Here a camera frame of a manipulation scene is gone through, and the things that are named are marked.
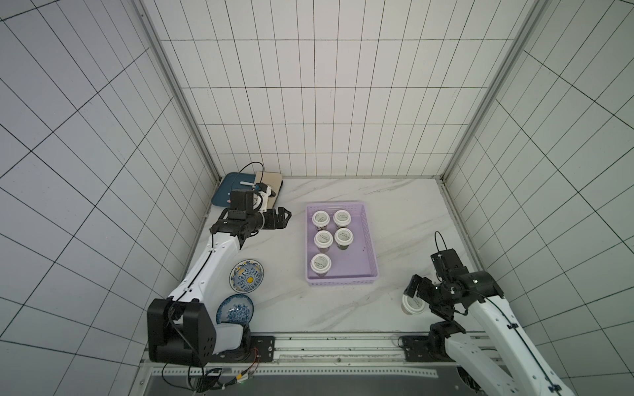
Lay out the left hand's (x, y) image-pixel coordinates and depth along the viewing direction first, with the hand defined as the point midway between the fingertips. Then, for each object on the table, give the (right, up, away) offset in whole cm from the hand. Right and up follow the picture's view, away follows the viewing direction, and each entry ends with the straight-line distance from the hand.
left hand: (277, 218), depth 83 cm
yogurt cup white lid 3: (+16, -8, +7) cm, 19 cm away
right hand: (+43, -24, -8) cm, 50 cm away
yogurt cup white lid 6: (+44, -26, -9) cm, 52 cm away
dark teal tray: (-29, +15, +35) cm, 48 cm away
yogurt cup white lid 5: (+15, -16, +1) cm, 22 cm away
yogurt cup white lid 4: (+24, -8, +9) cm, 27 cm away
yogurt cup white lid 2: (+24, -1, +13) cm, 27 cm away
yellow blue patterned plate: (-12, -21, +4) cm, 25 cm away
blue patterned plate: (-13, -29, -5) cm, 32 cm away
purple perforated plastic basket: (+28, -19, +8) cm, 35 cm away
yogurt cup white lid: (+15, -1, +14) cm, 21 cm away
